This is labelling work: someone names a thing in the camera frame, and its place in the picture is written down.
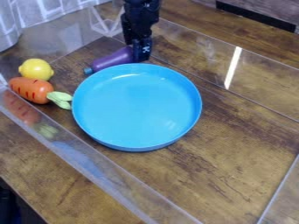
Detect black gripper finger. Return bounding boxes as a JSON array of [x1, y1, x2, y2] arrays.
[[132, 38, 152, 62], [120, 17, 132, 45]]

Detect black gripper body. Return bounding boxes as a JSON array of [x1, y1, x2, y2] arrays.
[[121, 0, 161, 39]]

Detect purple toy eggplant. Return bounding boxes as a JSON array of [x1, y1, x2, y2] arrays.
[[82, 46, 133, 75]]

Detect blue round tray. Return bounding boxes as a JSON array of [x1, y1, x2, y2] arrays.
[[72, 64, 201, 152]]

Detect white patterned curtain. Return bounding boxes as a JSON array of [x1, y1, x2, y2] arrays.
[[0, 0, 110, 52]]

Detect yellow toy lemon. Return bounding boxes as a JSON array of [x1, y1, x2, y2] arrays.
[[18, 59, 53, 81]]

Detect orange toy carrot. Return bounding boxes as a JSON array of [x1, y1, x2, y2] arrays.
[[8, 77, 72, 110]]

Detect clear acrylic front barrier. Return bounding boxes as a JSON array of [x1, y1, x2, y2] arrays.
[[0, 74, 201, 224]]

